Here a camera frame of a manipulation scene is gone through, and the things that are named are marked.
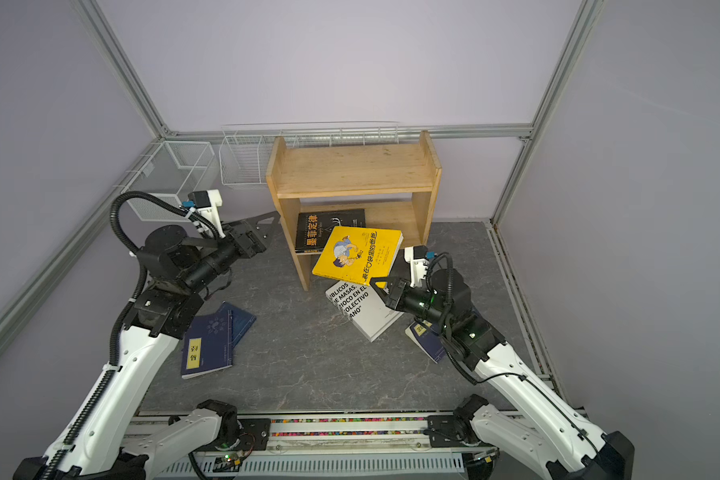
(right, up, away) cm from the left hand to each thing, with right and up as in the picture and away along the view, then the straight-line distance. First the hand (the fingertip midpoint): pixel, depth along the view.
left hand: (268, 221), depth 61 cm
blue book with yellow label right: (+37, -31, +28) cm, 56 cm away
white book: (+19, -24, +31) cm, 43 cm away
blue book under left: (-21, -29, +32) cm, 48 cm away
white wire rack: (-20, +28, +35) cm, 49 cm away
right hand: (+21, -14, +5) cm, 25 cm away
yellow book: (+18, -7, +11) cm, 22 cm away
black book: (+4, 0, +27) cm, 28 cm away
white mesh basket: (-45, +20, +36) cm, 61 cm away
